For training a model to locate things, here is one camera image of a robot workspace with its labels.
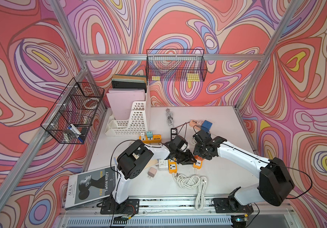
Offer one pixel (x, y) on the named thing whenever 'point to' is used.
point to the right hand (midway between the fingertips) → (199, 156)
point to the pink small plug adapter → (151, 172)
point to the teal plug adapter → (149, 134)
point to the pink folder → (121, 100)
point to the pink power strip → (196, 124)
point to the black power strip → (173, 133)
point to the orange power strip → (198, 164)
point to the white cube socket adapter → (163, 165)
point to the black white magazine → (90, 187)
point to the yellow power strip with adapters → (157, 138)
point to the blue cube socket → (207, 124)
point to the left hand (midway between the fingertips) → (196, 163)
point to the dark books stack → (129, 81)
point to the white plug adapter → (143, 136)
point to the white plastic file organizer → (139, 123)
